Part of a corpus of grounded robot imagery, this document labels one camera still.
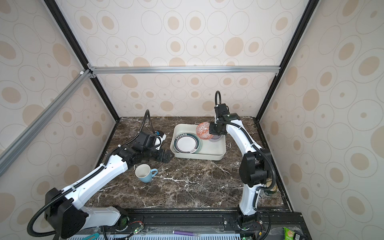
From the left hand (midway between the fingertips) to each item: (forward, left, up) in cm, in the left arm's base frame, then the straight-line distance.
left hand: (171, 152), depth 77 cm
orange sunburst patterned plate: (+18, -7, -19) cm, 27 cm away
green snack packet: (-34, -57, -17) cm, 68 cm away
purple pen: (-33, -7, -19) cm, 39 cm away
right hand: (+18, -23, -4) cm, 30 cm away
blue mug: (-4, +18, -16) cm, 25 cm away
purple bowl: (+19, -26, -14) cm, 35 cm away
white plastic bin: (+13, -23, -20) cm, 33 cm away
